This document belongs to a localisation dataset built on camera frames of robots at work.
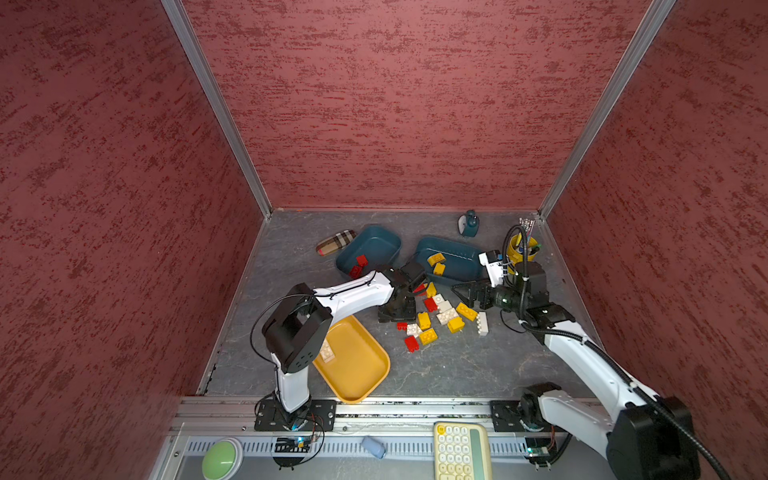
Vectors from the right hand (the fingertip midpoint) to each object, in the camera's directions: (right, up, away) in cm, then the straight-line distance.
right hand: (459, 291), depth 80 cm
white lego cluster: (-2, -8, +12) cm, 15 cm away
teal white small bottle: (+9, +20, +27) cm, 35 cm away
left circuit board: (-42, -36, -10) cm, 56 cm away
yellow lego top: (-6, -3, +15) cm, 16 cm away
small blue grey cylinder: (-23, -34, -12) cm, 43 cm away
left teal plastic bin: (-28, +11, +29) cm, 41 cm away
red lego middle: (-6, -7, +14) cm, 17 cm away
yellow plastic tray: (-28, -21, +3) cm, 35 cm away
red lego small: (-30, +6, +26) cm, 40 cm away
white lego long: (-38, -18, +3) cm, 42 cm away
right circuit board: (+17, -37, -10) cm, 42 cm away
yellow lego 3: (+5, -9, +12) cm, 16 cm away
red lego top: (-11, +2, -5) cm, 13 cm away
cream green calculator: (-2, -36, -12) cm, 38 cm away
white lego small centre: (-12, -13, +7) cm, 19 cm away
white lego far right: (+9, -12, +8) cm, 17 cm away
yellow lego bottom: (-8, -15, +7) cm, 18 cm away
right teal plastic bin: (+3, +6, +26) cm, 27 cm away
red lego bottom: (-13, -17, +6) cm, 22 cm away
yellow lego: (-3, +7, +25) cm, 26 cm away
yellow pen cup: (+22, +9, +14) cm, 28 cm away
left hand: (-16, -11, +6) cm, 20 cm away
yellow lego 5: (-9, -11, +9) cm, 17 cm away
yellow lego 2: (-3, +4, +20) cm, 20 cm away
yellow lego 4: (0, -12, +8) cm, 14 cm away
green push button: (-58, -37, -13) cm, 70 cm away
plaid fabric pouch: (-40, +13, +26) cm, 49 cm away
